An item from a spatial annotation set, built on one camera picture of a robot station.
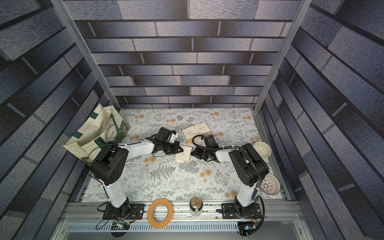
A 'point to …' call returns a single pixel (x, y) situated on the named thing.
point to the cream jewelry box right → (202, 129)
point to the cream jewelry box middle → (190, 132)
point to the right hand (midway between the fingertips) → (190, 153)
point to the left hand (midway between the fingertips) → (184, 149)
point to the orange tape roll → (153, 222)
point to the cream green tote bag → (103, 125)
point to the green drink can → (196, 204)
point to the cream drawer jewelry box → (185, 155)
